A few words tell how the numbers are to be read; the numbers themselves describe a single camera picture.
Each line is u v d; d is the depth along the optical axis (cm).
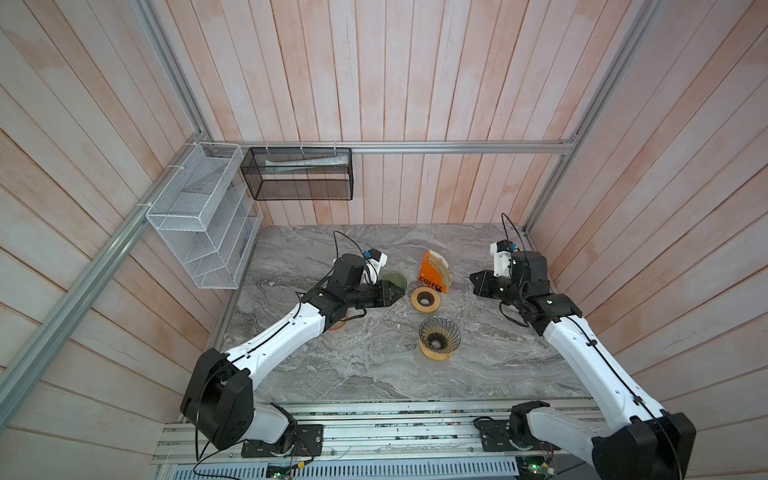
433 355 78
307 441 73
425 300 101
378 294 69
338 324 60
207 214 68
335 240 119
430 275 98
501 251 70
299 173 104
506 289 65
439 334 81
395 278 106
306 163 90
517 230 122
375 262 72
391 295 72
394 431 76
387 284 71
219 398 41
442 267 100
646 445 38
